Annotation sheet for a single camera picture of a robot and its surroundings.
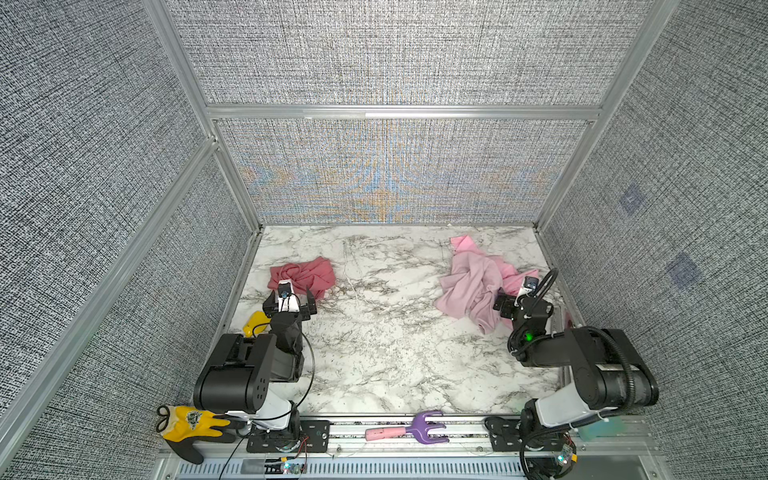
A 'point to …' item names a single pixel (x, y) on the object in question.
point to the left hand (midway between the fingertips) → (290, 290)
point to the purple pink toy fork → (418, 428)
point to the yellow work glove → (184, 426)
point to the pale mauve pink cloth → (468, 293)
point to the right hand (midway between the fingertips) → (518, 290)
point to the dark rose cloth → (316, 274)
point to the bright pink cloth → (512, 280)
